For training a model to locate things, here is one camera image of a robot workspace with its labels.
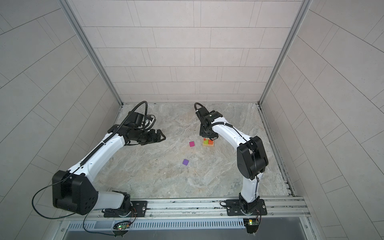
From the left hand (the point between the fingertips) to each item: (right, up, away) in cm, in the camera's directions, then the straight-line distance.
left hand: (163, 136), depth 80 cm
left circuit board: (-14, -37, -16) cm, 43 cm away
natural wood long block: (+25, -8, +14) cm, 30 cm away
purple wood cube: (+11, -16, +7) cm, 21 cm away
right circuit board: (+44, -39, -11) cm, 59 cm away
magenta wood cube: (+15, -7, +14) cm, 22 cm away
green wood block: (+24, -6, +13) cm, 28 cm away
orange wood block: (+27, -6, +13) cm, 30 cm away
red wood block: (+23, -4, +13) cm, 26 cm away
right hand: (+23, -1, +9) cm, 25 cm away
